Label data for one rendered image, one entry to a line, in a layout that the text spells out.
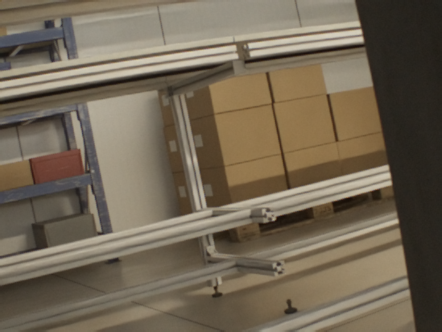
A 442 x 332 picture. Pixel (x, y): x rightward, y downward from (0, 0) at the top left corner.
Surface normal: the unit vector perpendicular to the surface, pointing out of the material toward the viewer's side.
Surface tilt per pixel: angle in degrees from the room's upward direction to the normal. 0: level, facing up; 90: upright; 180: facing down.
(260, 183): 90
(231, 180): 90
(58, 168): 90
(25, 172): 90
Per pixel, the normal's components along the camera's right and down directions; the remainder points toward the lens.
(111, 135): 0.44, -0.06
